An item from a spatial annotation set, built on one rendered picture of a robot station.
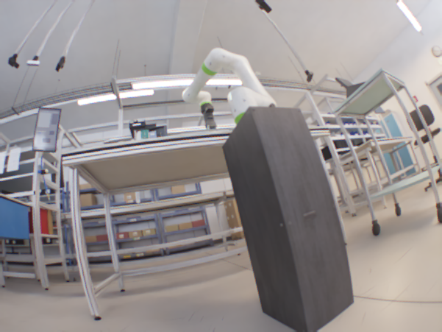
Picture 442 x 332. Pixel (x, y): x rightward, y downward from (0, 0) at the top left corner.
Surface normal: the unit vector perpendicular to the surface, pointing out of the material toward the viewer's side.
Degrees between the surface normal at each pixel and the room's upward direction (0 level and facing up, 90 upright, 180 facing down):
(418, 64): 90
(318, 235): 90
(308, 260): 90
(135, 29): 180
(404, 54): 90
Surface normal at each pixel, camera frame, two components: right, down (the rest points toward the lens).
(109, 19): 0.22, 0.93
